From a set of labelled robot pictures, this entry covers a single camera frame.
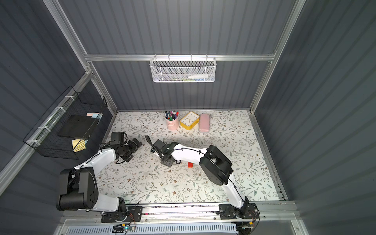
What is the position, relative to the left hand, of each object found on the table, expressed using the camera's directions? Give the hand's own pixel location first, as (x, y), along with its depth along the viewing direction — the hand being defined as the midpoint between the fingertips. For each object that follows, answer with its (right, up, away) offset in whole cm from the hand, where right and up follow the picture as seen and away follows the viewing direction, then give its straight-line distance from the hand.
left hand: (139, 147), depth 91 cm
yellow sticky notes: (-15, +6, -30) cm, 34 cm away
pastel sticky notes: (-22, +20, -10) cm, 31 cm away
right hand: (+18, -6, -1) cm, 19 cm away
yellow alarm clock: (+31, +17, +20) cm, 41 cm away
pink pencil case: (+43, +15, +21) cm, 50 cm away
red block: (+32, -11, 0) cm, 34 cm away
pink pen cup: (+20, +18, +8) cm, 28 cm away
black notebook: (-27, +14, -16) cm, 34 cm away
